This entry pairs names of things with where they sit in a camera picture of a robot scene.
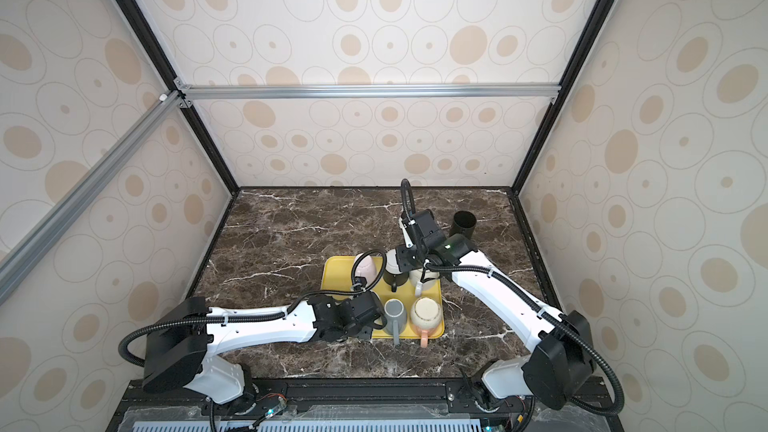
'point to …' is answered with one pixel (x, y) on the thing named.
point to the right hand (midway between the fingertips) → (403, 255)
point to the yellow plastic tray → (337, 276)
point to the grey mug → (396, 318)
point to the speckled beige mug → (416, 276)
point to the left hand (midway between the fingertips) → (377, 325)
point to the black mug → (464, 222)
